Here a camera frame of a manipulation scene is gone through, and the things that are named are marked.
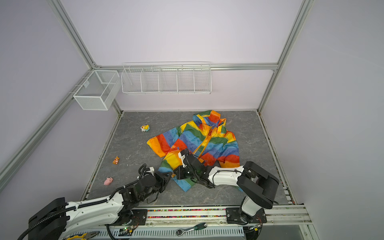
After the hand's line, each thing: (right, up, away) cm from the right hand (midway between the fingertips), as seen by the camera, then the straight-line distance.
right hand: (173, 172), depth 81 cm
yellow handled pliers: (-39, -25, -13) cm, 48 cm away
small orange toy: (-38, +4, +11) cm, 40 cm away
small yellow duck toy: (-24, +24, +24) cm, 41 cm away
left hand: (+1, 0, -1) cm, 2 cm away
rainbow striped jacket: (+19, +18, +21) cm, 34 cm away
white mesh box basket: (-54, +50, +19) cm, 76 cm away
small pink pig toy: (-38, -6, +3) cm, 38 cm away
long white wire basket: (-2, +58, +16) cm, 60 cm away
